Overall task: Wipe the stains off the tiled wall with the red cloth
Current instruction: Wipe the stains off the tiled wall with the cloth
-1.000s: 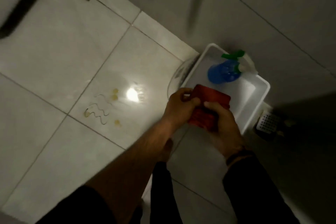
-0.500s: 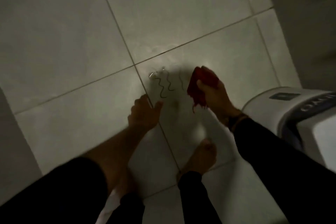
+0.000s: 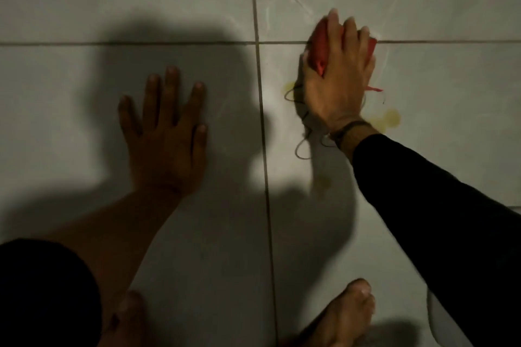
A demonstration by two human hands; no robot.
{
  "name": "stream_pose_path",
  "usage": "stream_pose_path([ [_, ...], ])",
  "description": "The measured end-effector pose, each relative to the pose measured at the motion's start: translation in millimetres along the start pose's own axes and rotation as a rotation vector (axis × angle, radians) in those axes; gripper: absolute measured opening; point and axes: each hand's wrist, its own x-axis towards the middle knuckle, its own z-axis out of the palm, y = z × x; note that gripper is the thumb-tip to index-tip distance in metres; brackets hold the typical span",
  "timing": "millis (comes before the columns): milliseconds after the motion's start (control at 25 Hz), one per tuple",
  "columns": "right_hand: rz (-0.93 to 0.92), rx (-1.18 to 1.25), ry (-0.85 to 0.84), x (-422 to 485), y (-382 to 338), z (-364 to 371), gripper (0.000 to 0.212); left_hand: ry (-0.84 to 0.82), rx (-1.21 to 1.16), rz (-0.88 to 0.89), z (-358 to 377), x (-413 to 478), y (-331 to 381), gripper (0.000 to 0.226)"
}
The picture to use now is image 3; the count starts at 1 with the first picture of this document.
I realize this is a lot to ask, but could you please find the red frayed cleaning cloth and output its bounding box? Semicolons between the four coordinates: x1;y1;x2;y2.
283;15;386;160

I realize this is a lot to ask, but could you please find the person's foot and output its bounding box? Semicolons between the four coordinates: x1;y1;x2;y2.
98;290;147;347
291;278;377;347

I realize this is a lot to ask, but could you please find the person's left hand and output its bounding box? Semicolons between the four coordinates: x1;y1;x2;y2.
117;66;209;198

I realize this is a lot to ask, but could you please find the person's left forearm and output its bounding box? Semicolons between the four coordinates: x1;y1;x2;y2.
39;186;184;335

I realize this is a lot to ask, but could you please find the large yellow liquid spill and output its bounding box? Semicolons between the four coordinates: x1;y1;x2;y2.
363;108;402;134

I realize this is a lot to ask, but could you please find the person's right hand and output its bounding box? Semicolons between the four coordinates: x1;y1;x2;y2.
301;8;377;133

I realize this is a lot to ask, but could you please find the dark cord bracelet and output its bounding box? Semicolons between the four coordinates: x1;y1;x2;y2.
329;119;373;149

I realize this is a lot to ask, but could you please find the person's left foot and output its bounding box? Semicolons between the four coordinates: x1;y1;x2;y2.
98;290;147;347

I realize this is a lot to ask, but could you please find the person's right forearm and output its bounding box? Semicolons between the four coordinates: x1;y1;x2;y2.
336;126;521;347

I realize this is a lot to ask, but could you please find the person's right foot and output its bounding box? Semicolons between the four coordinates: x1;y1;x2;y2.
291;278;377;347

